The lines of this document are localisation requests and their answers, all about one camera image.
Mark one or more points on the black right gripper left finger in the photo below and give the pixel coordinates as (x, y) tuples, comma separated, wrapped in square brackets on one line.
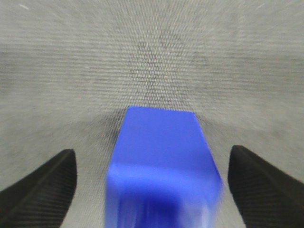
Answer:
[(38, 194)]

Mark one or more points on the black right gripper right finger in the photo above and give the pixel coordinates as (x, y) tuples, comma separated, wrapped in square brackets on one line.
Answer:
[(266, 194)]

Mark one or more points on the blue plastic box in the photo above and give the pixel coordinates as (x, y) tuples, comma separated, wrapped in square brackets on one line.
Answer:
[(161, 154)]

